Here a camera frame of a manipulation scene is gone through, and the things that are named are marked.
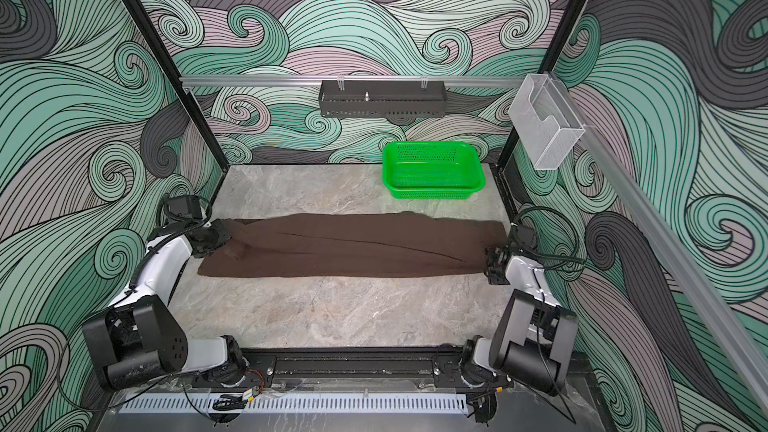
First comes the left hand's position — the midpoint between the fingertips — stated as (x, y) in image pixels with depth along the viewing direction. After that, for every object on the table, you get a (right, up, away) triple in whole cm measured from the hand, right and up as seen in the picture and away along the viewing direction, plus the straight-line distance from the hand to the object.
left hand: (222, 233), depth 85 cm
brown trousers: (+38, -6, +14) cm, 41 cm away
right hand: (+80, -8, +4) cm, 81 cm away
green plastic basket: (+68, +21, +34) cm, 79 cm away
